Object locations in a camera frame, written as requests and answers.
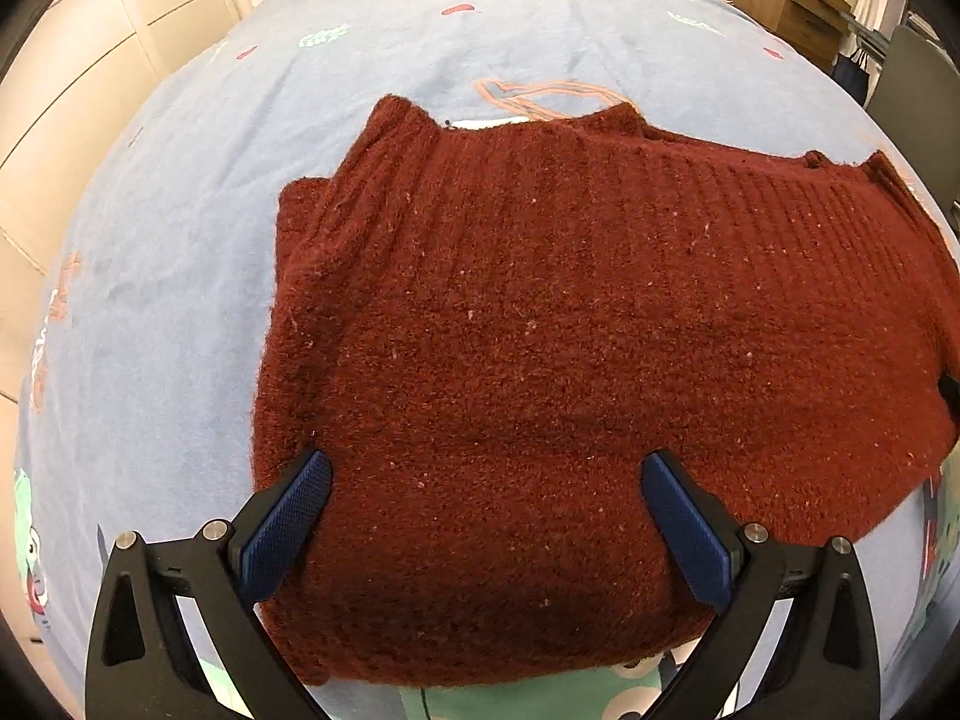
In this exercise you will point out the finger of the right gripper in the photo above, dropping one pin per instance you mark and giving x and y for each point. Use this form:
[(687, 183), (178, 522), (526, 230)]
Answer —
[(949, 390)]

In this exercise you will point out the cream wardrobe doors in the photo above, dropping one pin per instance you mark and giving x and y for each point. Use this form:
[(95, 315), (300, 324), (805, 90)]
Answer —
[(82, 90)]

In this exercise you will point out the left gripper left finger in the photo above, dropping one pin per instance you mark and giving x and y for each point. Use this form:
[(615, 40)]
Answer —
[(141, 663)]

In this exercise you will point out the dark red knit sweater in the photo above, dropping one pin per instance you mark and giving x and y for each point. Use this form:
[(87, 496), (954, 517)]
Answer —
[(487, 330)]

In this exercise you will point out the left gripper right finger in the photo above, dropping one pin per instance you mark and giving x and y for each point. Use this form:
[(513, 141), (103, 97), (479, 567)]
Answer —
[(793, 634)]

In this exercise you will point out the wooden drawer cabinet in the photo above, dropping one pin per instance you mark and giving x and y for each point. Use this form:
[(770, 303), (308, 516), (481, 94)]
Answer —
[(815, 29)]

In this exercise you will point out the dark blue bag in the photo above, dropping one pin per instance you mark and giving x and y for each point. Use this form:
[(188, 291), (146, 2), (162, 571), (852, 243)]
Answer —
[(850, 75)]

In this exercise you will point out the blue dinosaur print bedsheet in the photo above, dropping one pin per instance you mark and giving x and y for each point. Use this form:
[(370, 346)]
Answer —
[(698, 68)]

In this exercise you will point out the grey chair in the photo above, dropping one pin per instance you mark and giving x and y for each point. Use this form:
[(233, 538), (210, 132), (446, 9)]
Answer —
[(915, 102)]

